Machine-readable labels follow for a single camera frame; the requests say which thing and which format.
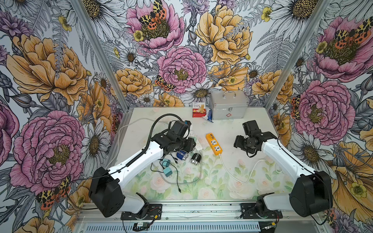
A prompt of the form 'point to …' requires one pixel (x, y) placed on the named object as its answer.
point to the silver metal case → (228, 104)
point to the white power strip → (198, 145)
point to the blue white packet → (208, 116)
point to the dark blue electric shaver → (182, 155)
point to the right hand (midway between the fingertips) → (238, 148)
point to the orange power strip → (214, 146)
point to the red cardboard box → (198, 109)
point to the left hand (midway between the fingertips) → (190, 147)
